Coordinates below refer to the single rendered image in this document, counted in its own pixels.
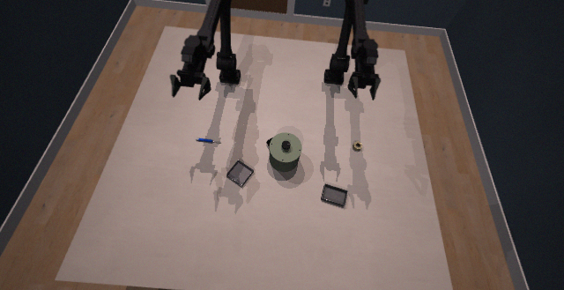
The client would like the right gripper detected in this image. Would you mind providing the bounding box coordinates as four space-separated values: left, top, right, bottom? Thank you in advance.
170 70 211 100

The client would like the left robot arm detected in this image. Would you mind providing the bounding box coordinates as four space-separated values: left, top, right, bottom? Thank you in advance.
325 0 378 83

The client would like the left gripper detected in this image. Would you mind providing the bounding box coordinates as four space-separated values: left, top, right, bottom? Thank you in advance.
348 71 381 100

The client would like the small brass hex nut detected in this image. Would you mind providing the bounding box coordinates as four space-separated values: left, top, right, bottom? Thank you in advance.
352 141 362 151

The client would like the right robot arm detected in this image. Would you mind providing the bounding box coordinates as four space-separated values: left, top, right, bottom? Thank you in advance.
181 0 241 82

